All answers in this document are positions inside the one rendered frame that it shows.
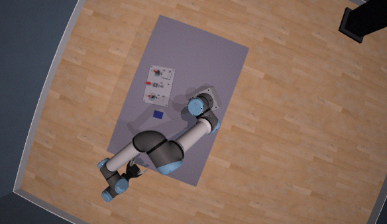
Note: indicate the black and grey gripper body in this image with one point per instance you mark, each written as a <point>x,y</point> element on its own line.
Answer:
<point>133,169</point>

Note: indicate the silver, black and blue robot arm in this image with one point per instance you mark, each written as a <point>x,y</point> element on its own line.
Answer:
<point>166,155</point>

